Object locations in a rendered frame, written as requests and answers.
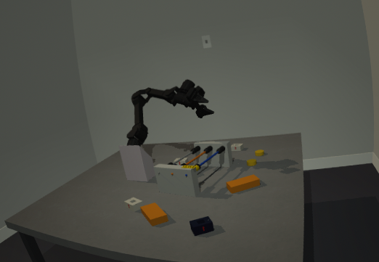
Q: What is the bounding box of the yellow short cylinder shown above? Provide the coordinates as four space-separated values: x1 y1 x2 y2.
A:
255 150 264 157
247 159 256 166

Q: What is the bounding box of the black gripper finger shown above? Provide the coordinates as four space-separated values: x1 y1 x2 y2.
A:
191 90 209 103
200 105 214 118

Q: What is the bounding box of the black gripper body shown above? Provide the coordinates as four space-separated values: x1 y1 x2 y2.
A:
182 87 205 118

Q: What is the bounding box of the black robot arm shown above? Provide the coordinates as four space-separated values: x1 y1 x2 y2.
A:
127 80 195 146

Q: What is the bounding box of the orange rectangular block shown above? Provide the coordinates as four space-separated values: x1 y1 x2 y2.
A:
227 175 260 194
140 203 168 226

